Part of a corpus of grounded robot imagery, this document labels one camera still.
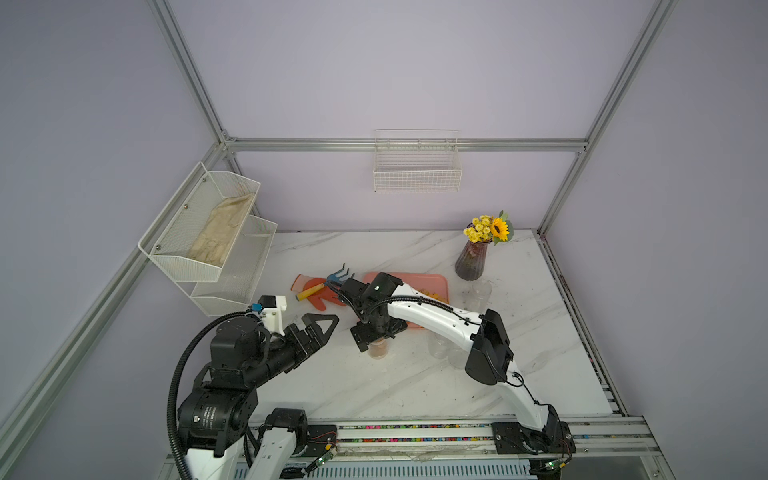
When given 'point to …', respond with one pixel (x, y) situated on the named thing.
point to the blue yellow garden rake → (330, 279)
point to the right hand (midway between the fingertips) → (370, 346)
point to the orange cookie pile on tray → (433, 295)
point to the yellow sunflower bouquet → (484, 229)
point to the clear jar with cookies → (477, 297)
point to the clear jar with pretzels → (378, 349)
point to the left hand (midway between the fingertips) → (327, 334)
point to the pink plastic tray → (435, 283)
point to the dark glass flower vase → (470, 262)
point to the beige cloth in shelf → (213, 241)
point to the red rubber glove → (303, 283)
